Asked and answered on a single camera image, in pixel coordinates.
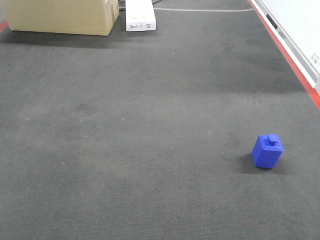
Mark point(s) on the small blue plastic box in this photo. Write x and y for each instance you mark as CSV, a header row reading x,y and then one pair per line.
x,y
266,155

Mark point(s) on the long white carton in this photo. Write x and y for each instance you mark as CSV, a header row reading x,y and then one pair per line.
x,y
140,15

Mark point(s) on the tan cardboard box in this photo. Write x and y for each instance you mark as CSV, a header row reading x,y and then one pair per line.
x,y
57,17

